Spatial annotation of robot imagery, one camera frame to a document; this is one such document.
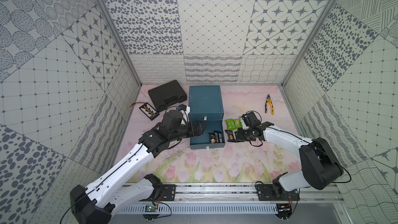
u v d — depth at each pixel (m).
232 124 0.98
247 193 0.76
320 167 0.44
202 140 0.83
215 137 0.82
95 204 0.38
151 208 0.72
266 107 1.07
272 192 0.73
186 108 0.67
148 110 1.04
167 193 0.73
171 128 0.54
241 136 0.82
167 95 1.10
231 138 0.90
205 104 0.82
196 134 0.63
